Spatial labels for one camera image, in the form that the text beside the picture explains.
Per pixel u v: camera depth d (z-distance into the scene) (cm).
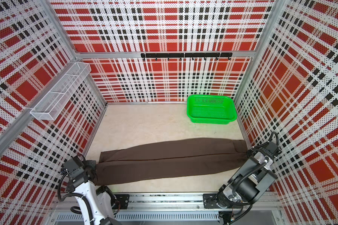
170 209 73
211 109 118
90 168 69
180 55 89
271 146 67
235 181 45
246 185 44
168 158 86
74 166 58
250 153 65
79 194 50
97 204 47
